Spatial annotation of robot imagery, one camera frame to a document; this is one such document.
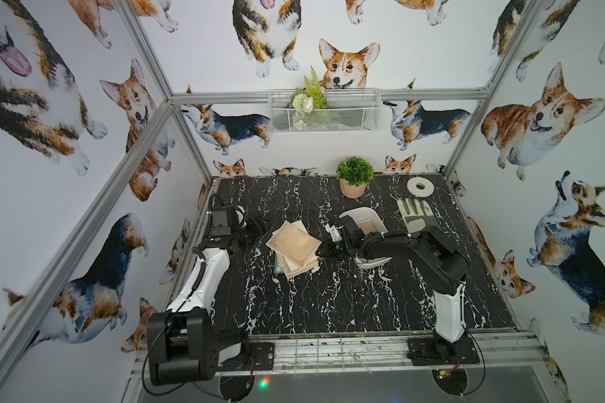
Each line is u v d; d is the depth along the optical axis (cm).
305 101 82
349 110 92
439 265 52
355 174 100
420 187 117
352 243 78
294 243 96
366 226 102
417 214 107
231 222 67
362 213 101
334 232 88
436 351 67
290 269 91
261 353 74
